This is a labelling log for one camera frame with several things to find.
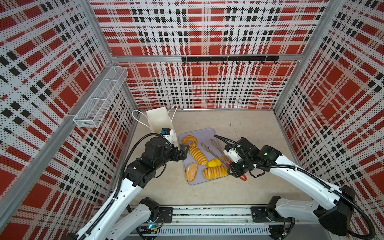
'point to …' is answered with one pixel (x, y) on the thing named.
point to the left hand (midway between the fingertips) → (181, 149)
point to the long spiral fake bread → (198, 155)
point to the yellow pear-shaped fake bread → (214, 163)
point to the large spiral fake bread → (212, 173)
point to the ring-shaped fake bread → (185, 139)
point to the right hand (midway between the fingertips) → (232, 172)
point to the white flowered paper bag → (159, 118)
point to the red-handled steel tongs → (242, 177)
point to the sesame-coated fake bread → (191, 171)
